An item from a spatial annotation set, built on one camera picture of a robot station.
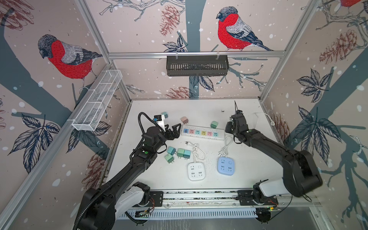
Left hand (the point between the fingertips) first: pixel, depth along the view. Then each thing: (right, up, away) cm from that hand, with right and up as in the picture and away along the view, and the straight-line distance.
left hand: (174, 125), depth 78 cm
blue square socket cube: (+30, -25, +6) cm, 39 cm away
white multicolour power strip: (+18, -7, +20) cm, 27 cm away
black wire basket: (+14, +42, +27) cm, 52 cm away
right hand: (+33, -2, +13) cm, 36 cm away
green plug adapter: (+26, -2, +26) cm, 37 cm away
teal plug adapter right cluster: (+7, -20, +10) cm, 23 cm away
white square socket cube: (+12, -27, +3) cm, 30 cm away
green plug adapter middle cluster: (+3, -19, +12) cm, 22 cm away
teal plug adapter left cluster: (-3, -18, +12) cm, 22 cm away
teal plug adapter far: (-11, +5, +33) cm, 35 cm away
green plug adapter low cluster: (-4, -21, +8) cm, 23 cm away
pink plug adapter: (+5, +1, +27) cm, 27 cm away
